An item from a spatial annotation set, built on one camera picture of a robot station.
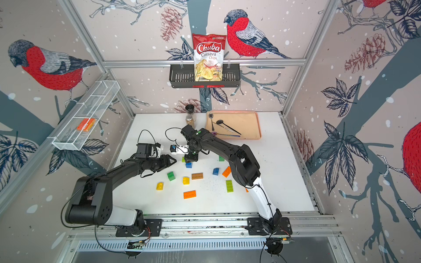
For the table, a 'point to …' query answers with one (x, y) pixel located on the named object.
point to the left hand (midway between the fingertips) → (174, 159)
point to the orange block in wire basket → (86, 125)
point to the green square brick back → (221, 159)
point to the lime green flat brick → (229, 186)
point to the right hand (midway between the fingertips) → (187, 156)
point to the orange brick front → (189, 194)
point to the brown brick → (197, 176)
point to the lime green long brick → (183, 160)
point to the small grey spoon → (210, 116)
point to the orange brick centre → (226, 172)
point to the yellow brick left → (160, 186)
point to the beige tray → (234, 124)
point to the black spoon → (221, 121)
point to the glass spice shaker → (189, 119)
